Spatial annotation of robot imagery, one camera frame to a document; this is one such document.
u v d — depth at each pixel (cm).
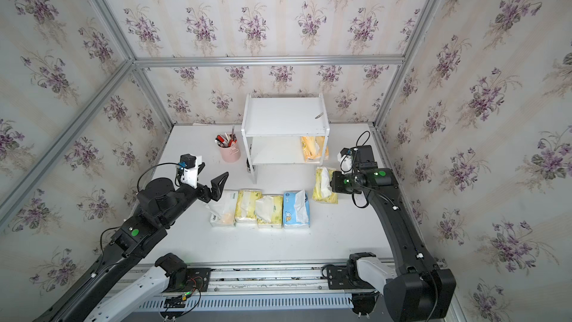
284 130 74
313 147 86
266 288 73
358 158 60
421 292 36
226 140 101
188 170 55
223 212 84
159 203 49
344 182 66
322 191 78
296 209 83
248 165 98
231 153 99
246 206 86
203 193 59
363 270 62
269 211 84
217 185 60
